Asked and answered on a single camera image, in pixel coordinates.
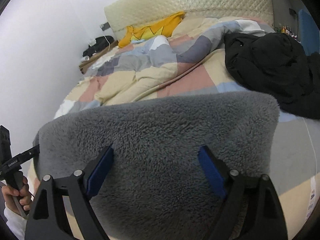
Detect person's left hand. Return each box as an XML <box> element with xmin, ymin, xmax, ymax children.
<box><xmin>2</xmin><ymin>176</ymin><xmax>32</xmax><ymax>216</ymax></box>

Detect white charger on bag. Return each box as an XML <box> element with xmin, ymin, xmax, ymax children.
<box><xmin>88</xmin><ymin>38</ymin><xmax>97</xmax><ymax>47</ymax></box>

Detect black jacket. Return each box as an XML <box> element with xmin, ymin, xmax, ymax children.
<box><xmin>224</xmin><ymin>33</ymin><xmax>319</xmax><ymax>120</ymax></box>

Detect wall socket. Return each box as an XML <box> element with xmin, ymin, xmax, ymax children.
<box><xmin>100</xmin><ymin>22</ymin><xmax>110</xmax><ymax>31</ymax></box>

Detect yellow pillow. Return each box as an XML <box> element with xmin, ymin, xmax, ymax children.
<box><xmin>118</xmin><ymin>11</ymin><xmax>185</xmax><ymax>48</ymax></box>

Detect cream quilted headboard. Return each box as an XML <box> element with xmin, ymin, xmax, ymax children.
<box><xmin>104</xmin><ymin>0</ymin><xmax>274</xmax><ymax>40</ymax></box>

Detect blue chair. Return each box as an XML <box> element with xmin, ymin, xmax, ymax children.
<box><xmin>298</xmin><ymin>10</ymin><xmax>319</xmax><ymax>56</ymax></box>

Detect black bag on nightstand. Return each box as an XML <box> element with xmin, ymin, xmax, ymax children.
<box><xmin>82</xmin><ymin>35</ymin><xmax>114</xmax><ymax>57</ymax></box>

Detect white roll on nightstand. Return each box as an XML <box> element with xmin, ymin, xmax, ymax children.
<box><xmin>81</xmin><ymin>56</ymin><xmax>90</xmax><ymax>62</ymax></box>

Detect white sleeve left forearm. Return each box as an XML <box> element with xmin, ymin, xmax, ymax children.
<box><xmin>4</xmin><ymin>204</ymin><xmax>27</xmax><ymax>240</ymax></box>

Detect brown cardboard nightstand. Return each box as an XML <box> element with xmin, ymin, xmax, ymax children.
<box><xmin>79</xmin><ymin>41</ymin><xmax>118</xmax><ymax>74</ymax></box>

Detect grey fleece jacket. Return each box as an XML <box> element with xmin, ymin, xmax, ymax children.
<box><xmin>34</xmin><ymin>92</ymin><xmax>279</xmax><ymax>239</ymax></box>

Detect bottles on side table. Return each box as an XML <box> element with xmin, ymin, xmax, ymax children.
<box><xmin>275</xmin><ymin>23</ymin><xmax>298</xmax><ymax>40</ymax></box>

